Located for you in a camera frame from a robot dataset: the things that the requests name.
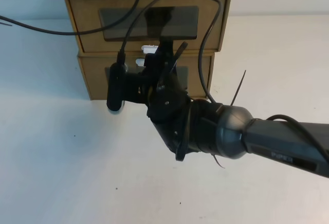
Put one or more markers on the black cable tie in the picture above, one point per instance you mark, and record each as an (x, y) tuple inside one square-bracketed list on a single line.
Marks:
[(238, 89)]

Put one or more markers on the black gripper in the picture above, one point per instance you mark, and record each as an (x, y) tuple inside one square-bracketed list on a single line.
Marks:
[(168, 104)]

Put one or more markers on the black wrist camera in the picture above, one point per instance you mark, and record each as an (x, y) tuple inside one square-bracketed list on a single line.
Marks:
[(116, 81)]

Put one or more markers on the white drawer handle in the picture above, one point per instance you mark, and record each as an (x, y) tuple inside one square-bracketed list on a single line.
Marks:
[(140, 62), (149, 48)]

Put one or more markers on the brown shoebox drawer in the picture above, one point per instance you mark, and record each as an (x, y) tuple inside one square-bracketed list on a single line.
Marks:
[(84, 15), (93, 70)]

